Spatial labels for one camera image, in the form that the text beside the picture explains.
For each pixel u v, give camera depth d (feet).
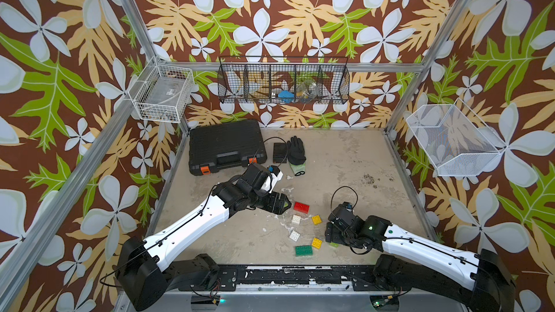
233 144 3.53
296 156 3.56
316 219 2.84
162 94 2.83
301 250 2.59
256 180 1.91
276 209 2.16
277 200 2.14
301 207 2.97
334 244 2.52
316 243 2.65
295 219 2.83
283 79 3.23
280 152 3.66
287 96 3.08
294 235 2.69
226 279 2.43
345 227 2.04
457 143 2.54
